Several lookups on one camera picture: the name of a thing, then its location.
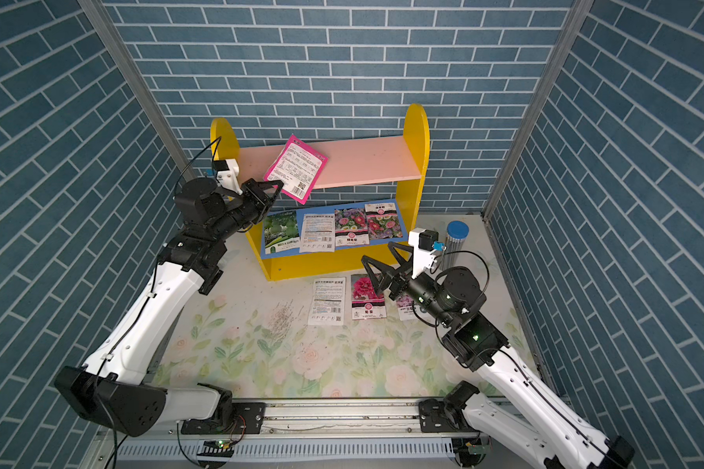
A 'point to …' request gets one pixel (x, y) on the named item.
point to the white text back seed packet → (328, 301)
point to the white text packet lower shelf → (318, 233)
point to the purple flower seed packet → (405, 304)
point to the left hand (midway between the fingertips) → (293, 182)
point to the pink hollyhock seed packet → (367, 303)
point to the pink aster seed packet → (351, 227)
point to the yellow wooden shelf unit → (341, 205)
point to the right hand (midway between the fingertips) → (381, 255)
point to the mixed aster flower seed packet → (382, 220)
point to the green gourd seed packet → (281, 232)
